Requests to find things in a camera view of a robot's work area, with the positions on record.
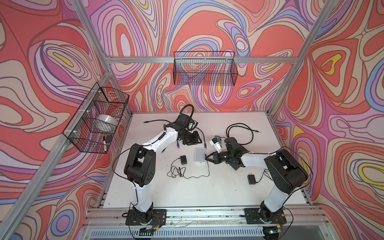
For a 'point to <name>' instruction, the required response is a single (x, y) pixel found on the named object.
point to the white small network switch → (199, 155)
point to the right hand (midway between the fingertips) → (207, 161)
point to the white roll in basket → (107, 118)
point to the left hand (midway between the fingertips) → (202, 141)
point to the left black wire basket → (92, 130)
